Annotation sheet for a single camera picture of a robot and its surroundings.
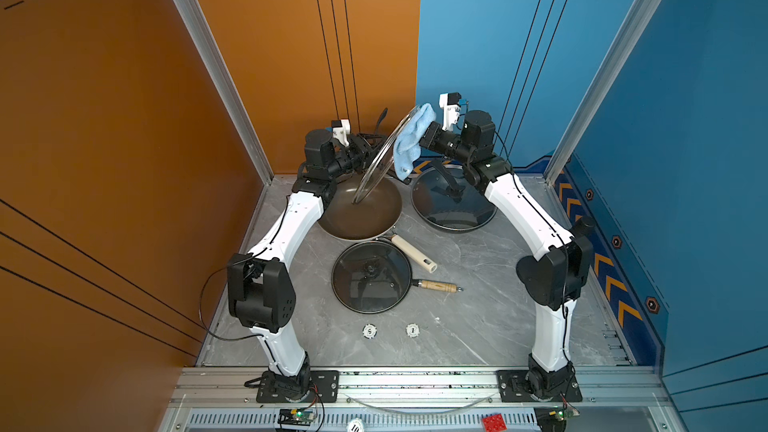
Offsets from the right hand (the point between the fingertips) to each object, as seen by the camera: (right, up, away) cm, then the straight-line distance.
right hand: (410, 126), depth 76 cm
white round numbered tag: (-13, -67, -12) cm, 70 cm away
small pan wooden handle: (+9, -44, +12) cm, 47 cm away
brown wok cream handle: (-15, -21, +33) cm, 42 cm away
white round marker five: (-11, -56, +7) cm, 57 cm away
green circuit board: (-29, -71, -5) cm, 77 cm away
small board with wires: (+36, -69, -6) cm, 78 cm away
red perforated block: (+19, -70, -8) cm, 73 cm away
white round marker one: (+1, -55, +7) cm, 56 cm away
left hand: (-5, -3, -1) cm, 6 cm away
